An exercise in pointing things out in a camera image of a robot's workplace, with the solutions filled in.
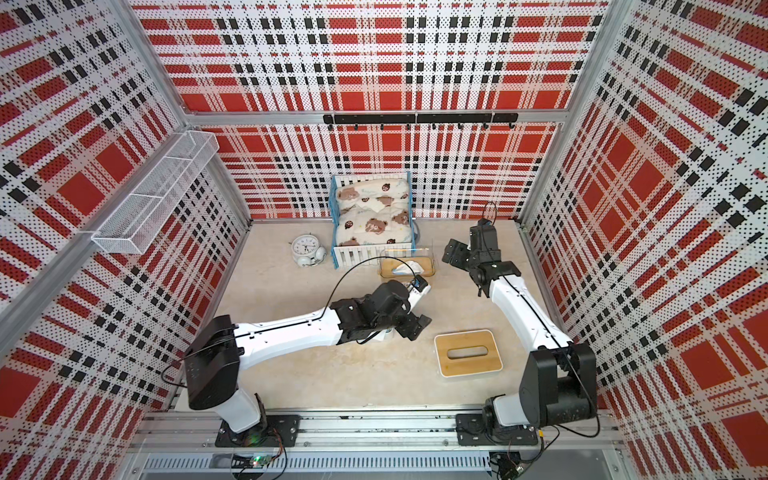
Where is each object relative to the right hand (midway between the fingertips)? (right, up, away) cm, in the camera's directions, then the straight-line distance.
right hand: (460, 251), depth 86 cm
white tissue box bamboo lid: (+1, -30, 0) cm, 30 cm away
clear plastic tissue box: (-15, -1, +17) cm, 23 cm away
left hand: (-12, -16, -6) cm, 21 cm away
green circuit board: (-51, -49, -17) cm, 73 cm away
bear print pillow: (-27, +21, +23) cm, 42 cm away
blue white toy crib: (-30, -2, +16) cm, 34 cm away
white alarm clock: (-52, 0, +21) cm, 56 cm away
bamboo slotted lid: (-21, -6, +13) cm, 25 cm away
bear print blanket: (-33, +9, +22) cm, 41 cm away
